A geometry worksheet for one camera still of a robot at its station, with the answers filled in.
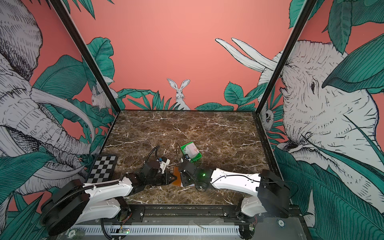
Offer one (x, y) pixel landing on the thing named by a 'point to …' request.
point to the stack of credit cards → (191, 150)
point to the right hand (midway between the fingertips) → (181, 176)
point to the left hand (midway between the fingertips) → (178, 177)
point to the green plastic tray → (198, 156)
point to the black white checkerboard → (103, 168)
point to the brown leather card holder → (177, 173)
